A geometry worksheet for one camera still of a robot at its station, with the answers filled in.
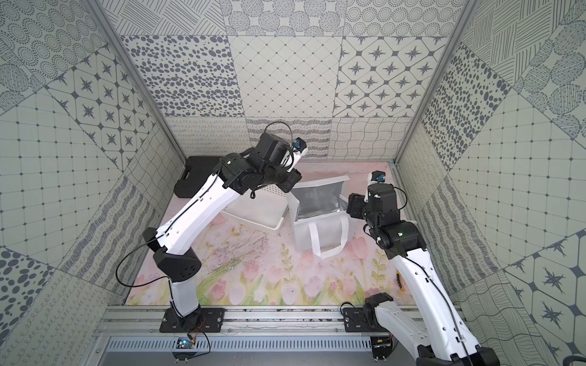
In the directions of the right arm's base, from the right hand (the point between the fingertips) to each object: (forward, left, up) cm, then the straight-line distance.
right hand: (358, 201), depth 73 cm
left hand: (+6, +21, +10) cm, 24 cm away
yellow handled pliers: (-16, -17, -26) cm, 35 cm away
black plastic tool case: (+31, +70, -18) cm, 79 cm away
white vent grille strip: (-37, +61, -26) cm, 76 cm away
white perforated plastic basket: (+11, +36, -22) cm, 44 cm away
